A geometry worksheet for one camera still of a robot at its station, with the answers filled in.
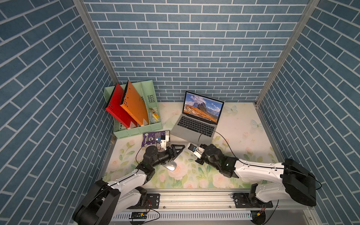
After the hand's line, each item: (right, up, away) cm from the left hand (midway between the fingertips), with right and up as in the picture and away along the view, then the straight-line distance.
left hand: (186, 151), depth 76 cm
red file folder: (-43, +24, +5) cm, 50 cm away
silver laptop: (+8, +13, +30) cm, 33 cm away
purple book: (-24, +3, +21) cm, 32 cm away
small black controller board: (-25, -33, -4) cm, 41 cm away
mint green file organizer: (-30, +39, +27) cm, 56 cm away
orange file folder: (-38, +28, +21) cm, 51 cm away
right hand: (+4, +1, +4) cm, 6 cm away
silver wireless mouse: (-10, -12, +9) cm, 18 cm away
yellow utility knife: (-26, +20, +36) cm, 49 cm away
